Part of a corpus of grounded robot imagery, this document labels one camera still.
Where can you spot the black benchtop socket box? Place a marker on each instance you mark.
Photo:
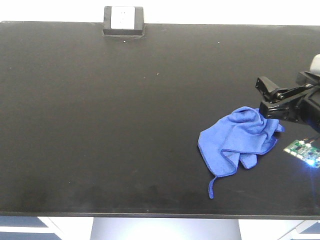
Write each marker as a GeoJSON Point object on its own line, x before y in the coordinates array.
{"type": "Point", "coordinates": [122, 31]}

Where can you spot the green circuit board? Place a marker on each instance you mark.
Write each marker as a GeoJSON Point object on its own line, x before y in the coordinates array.
{"type": "Point", "coordinates": [302, 151]}

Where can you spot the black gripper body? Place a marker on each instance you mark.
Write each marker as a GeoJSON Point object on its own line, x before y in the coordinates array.
{"type": "Point", "coordinates": [312, 110]}

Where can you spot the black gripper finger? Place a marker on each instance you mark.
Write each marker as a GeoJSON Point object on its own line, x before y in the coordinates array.
{"type": "Point", "coordinates": [268, 88]}
{"type": "Point", "coordinates": [280, 111]}

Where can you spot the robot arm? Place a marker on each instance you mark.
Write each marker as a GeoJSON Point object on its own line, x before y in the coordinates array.
{"type": "Point", "coordinates": [316, 63]}

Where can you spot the blue cloth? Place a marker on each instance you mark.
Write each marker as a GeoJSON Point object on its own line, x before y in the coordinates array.
{"type": "Point", "coordinates": [232, 140]}

